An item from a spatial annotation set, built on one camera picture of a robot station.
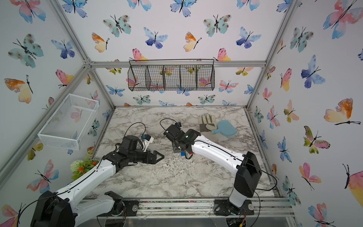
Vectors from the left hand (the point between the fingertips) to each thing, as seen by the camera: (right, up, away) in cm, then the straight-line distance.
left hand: (160, 155), depth 80 cm
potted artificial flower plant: (-38, -3, -10) cm, 39 cm away
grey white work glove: (+31, +17, +30) cm, 46 cm away
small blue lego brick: (+12, +1, +1) cm, 12 cm away
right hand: (+12, +7, -1) cm, 13 cm away
